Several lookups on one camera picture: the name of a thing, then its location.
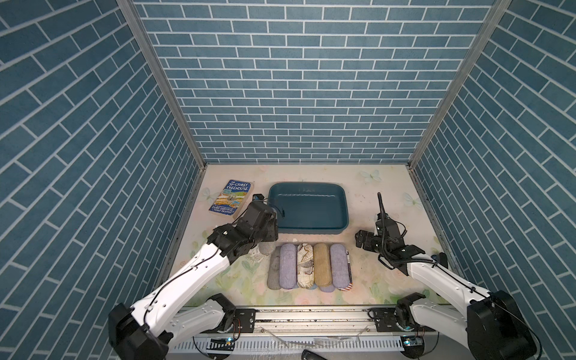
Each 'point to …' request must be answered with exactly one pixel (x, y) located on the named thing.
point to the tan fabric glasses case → (322, 264)
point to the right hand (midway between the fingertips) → (366, 237)
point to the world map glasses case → (305, 265)
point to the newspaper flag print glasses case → (349, 271)
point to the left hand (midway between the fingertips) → (277, 227)
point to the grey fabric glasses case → (266, 247)
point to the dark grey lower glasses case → (273, 274)
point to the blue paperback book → (232, 197)
